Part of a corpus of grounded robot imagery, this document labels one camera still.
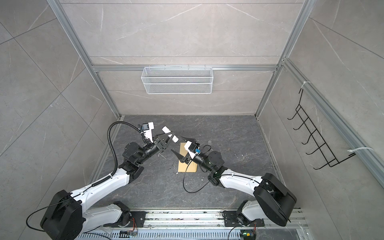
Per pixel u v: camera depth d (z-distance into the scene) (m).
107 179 0.51
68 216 0.40
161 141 0.64
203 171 0.69
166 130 0.67
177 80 1.01
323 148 0.63
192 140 0.67
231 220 0.73
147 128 0.63
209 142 1.03
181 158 0.63
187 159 0.63
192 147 0.57
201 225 0.73
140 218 0.73
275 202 0.41
